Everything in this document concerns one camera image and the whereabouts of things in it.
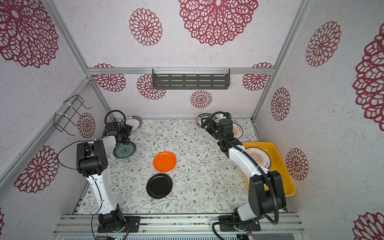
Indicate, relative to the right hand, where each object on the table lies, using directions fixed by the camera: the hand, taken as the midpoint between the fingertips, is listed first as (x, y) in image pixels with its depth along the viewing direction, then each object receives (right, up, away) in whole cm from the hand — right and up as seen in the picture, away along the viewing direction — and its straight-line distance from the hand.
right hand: (205, 120), depth 83 cm
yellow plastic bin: (+42, -25, +4) cm, 50 cm away
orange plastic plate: (-25, -26, +14) cm, 39 cm away
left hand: (-51, -7, +25) cm, 57 cm away
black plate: (-26, -38, +3) cm, 46 cm away
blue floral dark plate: (-54, -19, +17) cm, 60 cm away
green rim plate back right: (-2, +3, +37) cm, 37 cm away
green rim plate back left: (-55, +2, +37) cm, 66 cm away
